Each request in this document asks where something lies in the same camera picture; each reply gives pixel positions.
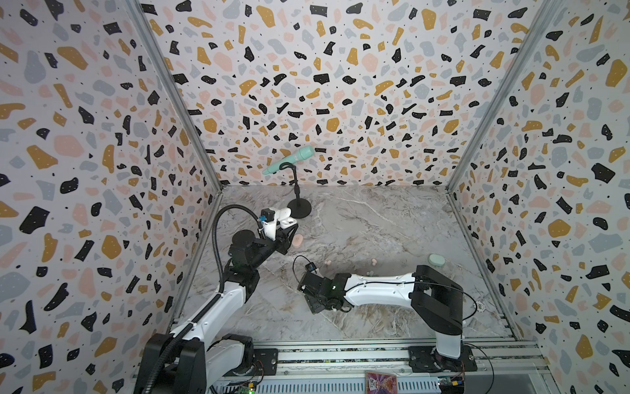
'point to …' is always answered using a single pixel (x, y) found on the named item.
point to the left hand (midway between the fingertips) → (294, 220)
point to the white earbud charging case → (285, 218)
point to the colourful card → (381, 383)
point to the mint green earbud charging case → (436, 260)
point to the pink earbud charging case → (297, 240)
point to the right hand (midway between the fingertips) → (315, 295)
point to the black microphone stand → (299, 208)
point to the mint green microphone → (304, 153)
